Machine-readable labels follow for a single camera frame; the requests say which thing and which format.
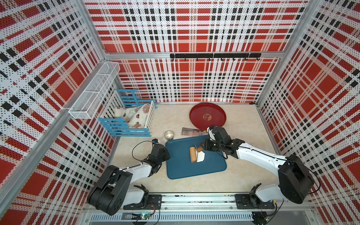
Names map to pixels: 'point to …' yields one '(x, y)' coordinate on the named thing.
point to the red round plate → (205, 115)
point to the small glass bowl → (169, 135)
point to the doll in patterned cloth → (136, 116)
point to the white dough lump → (200, 156)
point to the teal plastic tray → (178, 163)
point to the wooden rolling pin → (193, 151)
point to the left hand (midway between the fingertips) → (168, 150)
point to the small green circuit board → (140, 216)
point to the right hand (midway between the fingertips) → (204, 146)
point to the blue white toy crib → (118, 127)
